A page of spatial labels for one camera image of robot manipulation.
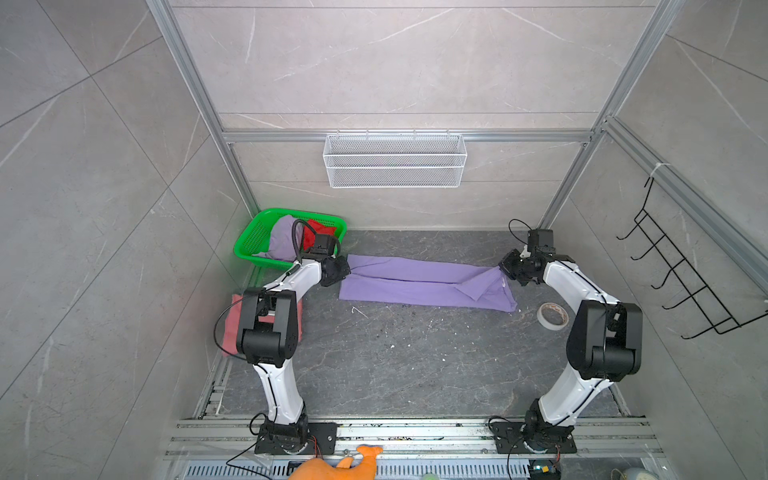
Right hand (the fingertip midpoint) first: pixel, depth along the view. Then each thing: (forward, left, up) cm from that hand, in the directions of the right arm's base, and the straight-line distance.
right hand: (499, 261), depth 96 cm
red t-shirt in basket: (+24, +65, -5) cm, 70 cm away
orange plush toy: (-54, +53, -3) cm, 75 cm away
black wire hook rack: (-34, -30, +22) cm, 50 cm away
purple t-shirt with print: (-1, +35, -8) cm, 36 cm away
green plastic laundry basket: (+19, +87, -5) cm, 90 cm away
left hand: (+2, +52, -2) cm, 52 cm away
